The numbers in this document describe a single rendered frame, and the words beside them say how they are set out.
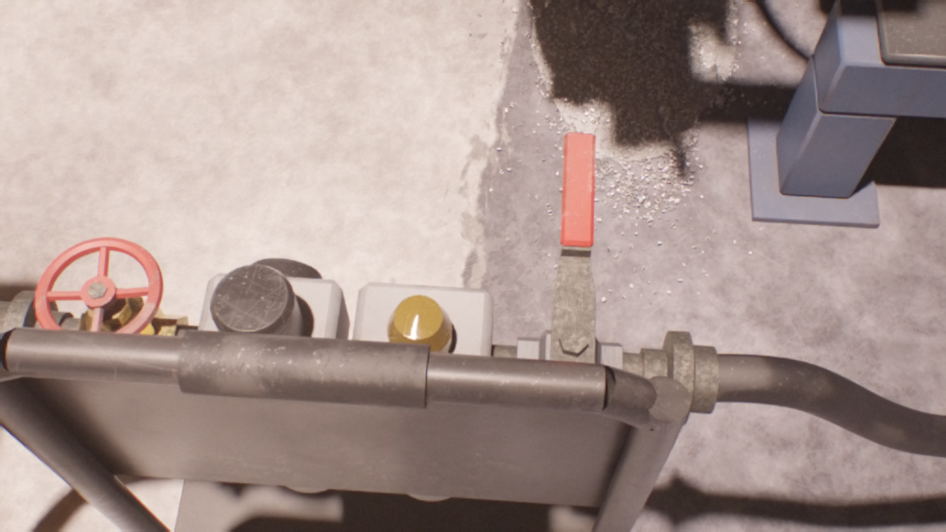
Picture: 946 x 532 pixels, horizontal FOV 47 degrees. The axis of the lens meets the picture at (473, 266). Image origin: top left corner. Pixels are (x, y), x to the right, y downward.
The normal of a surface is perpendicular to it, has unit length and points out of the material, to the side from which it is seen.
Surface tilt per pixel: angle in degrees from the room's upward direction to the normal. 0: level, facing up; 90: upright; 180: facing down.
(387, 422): 90
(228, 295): 0
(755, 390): 45
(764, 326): 0
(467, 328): 0
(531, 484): 90
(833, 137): 90
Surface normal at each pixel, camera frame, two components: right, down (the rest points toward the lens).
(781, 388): 0.11, 0.32
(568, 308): 0.00, -0.46
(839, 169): -0.07, 0.89
